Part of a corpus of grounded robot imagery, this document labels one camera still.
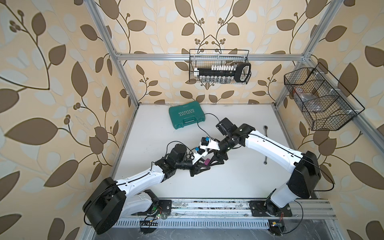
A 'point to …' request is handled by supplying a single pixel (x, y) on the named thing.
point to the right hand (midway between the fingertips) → (208, 156)
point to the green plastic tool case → (186, 114)
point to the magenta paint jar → (207, 161)
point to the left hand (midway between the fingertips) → (206, 163)
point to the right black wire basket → (326, 105)
